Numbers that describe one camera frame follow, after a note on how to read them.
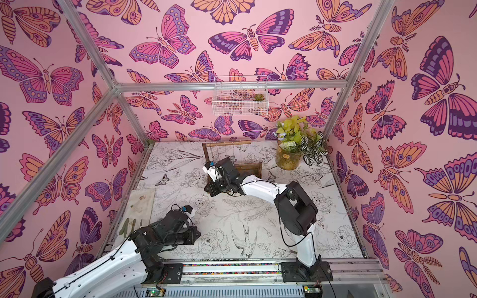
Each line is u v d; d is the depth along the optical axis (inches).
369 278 28.8
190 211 29.3
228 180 27.5
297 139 37.9
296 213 19.6
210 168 31.3
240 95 37.5
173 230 23.9
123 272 22.8
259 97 36.5
